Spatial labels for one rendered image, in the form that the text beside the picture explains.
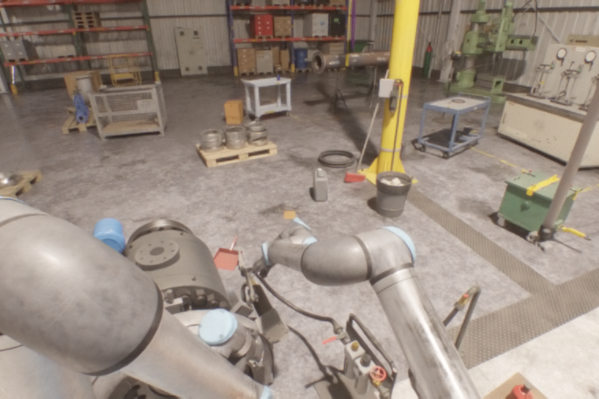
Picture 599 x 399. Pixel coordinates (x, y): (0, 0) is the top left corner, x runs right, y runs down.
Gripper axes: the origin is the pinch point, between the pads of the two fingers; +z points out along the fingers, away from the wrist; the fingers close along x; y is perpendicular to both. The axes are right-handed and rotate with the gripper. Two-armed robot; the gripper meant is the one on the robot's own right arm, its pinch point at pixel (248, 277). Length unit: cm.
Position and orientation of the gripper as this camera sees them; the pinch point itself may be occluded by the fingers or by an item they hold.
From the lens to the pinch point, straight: 154.8
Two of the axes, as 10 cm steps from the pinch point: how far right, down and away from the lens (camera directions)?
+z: -6.8, 7.3, 0.2
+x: 6.8, 6.2, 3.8
